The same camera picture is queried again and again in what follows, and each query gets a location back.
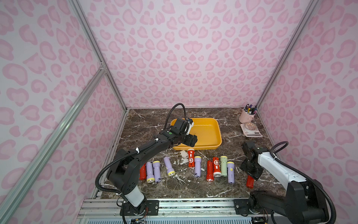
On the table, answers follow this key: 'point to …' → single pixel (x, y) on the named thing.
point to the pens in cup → (249, 109)
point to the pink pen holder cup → (245, 117)
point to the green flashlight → (223, 160)
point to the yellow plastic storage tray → (208, 131)
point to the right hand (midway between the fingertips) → (245, 172)
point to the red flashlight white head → (216, 172)
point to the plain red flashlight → (209, 174)
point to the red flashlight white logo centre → (191, 157)
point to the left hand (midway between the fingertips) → (192, 137)
